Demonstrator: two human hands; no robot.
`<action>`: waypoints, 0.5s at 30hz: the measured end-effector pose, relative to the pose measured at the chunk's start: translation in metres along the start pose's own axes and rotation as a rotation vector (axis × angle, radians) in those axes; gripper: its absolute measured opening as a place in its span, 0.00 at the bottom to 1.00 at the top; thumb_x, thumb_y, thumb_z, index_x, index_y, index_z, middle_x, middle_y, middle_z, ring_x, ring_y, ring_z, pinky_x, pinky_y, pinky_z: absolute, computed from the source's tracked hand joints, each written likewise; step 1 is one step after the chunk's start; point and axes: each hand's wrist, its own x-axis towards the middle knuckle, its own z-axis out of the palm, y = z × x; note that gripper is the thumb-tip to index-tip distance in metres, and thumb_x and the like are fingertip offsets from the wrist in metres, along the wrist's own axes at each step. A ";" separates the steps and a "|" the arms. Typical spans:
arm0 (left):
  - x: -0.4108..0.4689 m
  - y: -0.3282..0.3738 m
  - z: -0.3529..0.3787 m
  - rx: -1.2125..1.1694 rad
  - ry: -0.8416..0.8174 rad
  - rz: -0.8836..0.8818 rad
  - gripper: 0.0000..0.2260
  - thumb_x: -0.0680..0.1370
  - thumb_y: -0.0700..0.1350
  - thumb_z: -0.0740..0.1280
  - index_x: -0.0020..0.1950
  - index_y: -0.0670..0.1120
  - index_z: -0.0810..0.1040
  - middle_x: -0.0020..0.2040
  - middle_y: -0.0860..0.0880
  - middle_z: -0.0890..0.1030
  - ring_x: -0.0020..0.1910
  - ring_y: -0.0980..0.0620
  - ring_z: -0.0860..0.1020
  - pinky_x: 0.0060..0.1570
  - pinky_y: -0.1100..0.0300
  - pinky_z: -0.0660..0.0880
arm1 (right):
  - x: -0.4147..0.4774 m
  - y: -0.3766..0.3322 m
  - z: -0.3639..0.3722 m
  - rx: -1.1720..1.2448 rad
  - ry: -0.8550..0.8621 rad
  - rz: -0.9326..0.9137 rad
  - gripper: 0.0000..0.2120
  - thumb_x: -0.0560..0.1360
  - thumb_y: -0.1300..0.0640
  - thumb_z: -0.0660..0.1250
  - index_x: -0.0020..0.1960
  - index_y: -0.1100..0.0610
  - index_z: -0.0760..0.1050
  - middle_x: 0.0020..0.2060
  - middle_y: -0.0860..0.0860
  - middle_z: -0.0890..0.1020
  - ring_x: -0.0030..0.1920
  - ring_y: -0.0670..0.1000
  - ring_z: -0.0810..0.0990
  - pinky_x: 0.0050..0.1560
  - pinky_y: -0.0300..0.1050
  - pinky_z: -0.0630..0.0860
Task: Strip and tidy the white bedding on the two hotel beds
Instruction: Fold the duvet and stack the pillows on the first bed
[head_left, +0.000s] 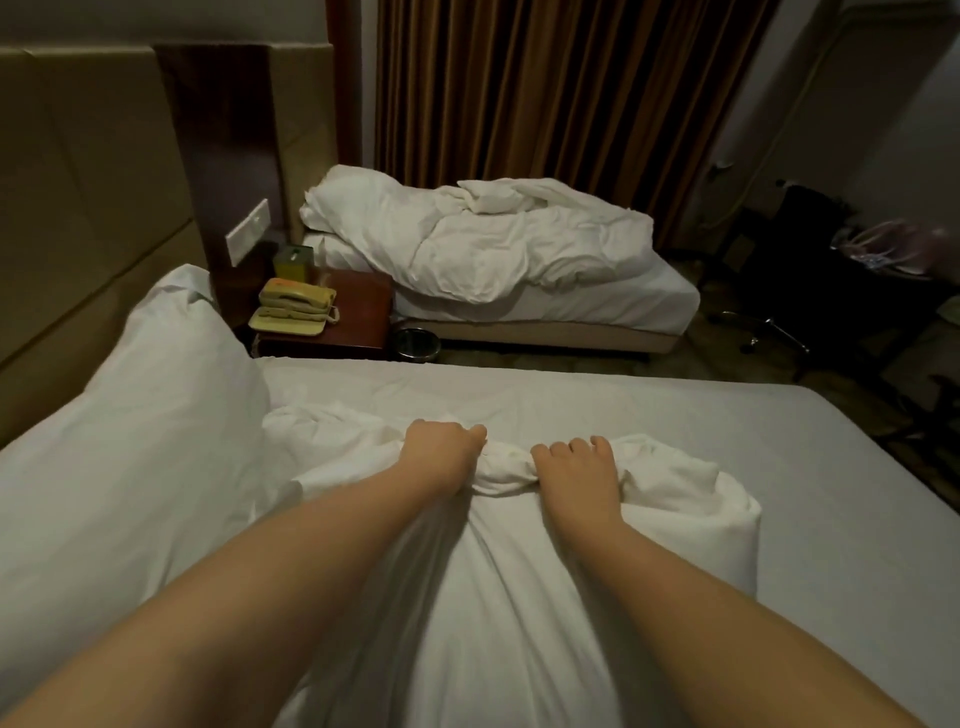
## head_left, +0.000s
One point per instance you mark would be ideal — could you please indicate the person's right hand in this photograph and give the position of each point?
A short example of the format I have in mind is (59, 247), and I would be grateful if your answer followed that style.
(578, 480)

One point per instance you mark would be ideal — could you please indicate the person's left hand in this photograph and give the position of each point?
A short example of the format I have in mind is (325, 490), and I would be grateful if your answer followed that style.
(440, 455)

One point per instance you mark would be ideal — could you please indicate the white duvet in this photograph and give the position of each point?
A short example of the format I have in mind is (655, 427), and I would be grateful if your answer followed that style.
(495, 630)
(450, 233)

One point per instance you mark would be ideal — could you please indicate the white pillow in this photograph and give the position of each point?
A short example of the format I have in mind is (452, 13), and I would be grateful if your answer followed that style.
(120, 450)

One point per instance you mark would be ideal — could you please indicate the person's right forearm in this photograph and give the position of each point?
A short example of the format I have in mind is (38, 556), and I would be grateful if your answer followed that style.
(735, 645)

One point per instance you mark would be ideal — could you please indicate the person's left forearm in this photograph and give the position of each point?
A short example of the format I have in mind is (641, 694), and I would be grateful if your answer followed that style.
(225, 630)

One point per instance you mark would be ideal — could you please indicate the black trash bin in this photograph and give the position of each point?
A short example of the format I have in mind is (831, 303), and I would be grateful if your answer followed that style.
(417, 344)

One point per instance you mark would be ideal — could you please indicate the reddish wooden nightstand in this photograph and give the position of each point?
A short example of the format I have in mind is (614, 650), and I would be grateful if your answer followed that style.
(363, 308)

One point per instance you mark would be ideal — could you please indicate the yellow telephone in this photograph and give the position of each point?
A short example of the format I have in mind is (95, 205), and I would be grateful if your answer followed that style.
(294, 305)

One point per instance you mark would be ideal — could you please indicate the pale green box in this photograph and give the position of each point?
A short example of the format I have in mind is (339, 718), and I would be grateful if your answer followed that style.
(294, 263)

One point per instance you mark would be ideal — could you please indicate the black office chair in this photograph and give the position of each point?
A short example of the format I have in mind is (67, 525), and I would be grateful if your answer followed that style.
(795, 270)

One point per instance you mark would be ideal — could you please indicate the brown curtain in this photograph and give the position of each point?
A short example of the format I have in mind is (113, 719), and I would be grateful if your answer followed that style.
(570, 90)

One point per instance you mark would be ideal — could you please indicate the pale plastic bag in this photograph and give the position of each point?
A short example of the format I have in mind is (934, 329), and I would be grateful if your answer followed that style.
(893, 248)

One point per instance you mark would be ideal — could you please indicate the dark wooden column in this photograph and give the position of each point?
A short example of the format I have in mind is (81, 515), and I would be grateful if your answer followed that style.
(344, 75)

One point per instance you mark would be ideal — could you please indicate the beige padded headboard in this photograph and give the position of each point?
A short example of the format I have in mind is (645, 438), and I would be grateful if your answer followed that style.
(75, 195)

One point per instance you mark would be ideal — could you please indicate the white switch panel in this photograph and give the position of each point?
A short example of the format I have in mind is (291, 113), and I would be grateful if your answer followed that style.
(248, 233)

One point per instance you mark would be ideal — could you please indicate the dark wooden wall panel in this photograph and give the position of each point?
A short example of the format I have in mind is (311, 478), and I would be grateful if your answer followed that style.
(218, 135)

